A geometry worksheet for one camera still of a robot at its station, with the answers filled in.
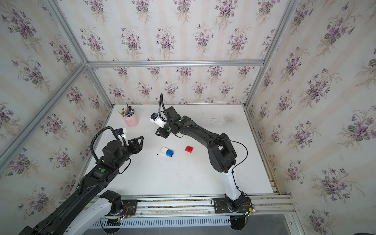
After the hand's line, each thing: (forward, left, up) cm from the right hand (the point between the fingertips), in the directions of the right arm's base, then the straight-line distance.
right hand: (161, 130), depth 87 cm
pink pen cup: (+13, +23, -7) cm, 27 cm away
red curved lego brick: (-5, -17, -13) cm, 22 cm away
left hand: (-9, +8, +5) cm, 14 cm away
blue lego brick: (-8, -5, -13) cm, 16 cm away
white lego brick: (-6, -1, -13) cm, 14 cm away
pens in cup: (+19, +28, -5) cm, 34 cm away
